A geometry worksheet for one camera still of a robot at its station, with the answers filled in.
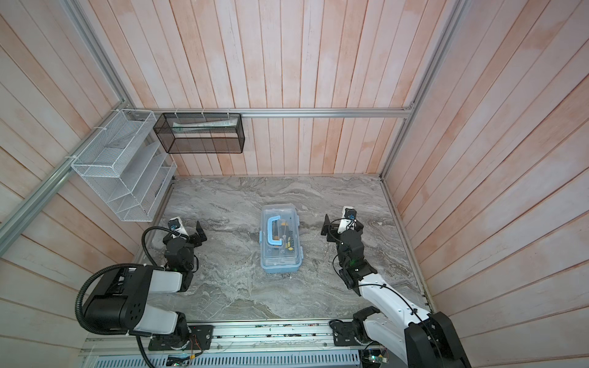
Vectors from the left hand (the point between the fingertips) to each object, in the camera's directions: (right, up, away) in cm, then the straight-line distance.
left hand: (188, 227), depth 90 cm
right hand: (+59, +5, -7) cm, 59 cm away
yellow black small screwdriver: (+41, -5, -4) cm, 41 cm away
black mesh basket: (-1, +43, +16) cm, 46 cm away
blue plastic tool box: (+37, -3, -6) cm, 37 cm away
